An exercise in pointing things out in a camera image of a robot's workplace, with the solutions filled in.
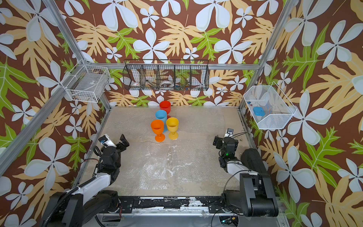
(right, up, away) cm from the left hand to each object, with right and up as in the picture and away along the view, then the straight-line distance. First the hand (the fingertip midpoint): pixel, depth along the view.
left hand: (116, 136), depth 84 cm
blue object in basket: (+86, +15, -2) cm, 87 cm away
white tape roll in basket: (+29, +37, +13) cm, 49 cm away
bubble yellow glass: (+50, -16, +6) cm, 53 cm away
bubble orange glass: (+54, +11, +27) cm, 62 cm away
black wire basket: (+32, +42, +13) cm, 54 cm away
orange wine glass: (+24, +6, +6) cm, 26 cm away
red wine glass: (+28, +21, +20) cm, 40 cm away
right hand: (+67, 0, +6) cm, 68 cm away
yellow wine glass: (+34, +8, +12) cm, 36 cm away
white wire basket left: (-18, +33, +1) cm, 37 cm away
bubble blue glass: (+19, -19, +2) cm, 27 cm away
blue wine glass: (+26, +14, +15) cm, 33 cm away
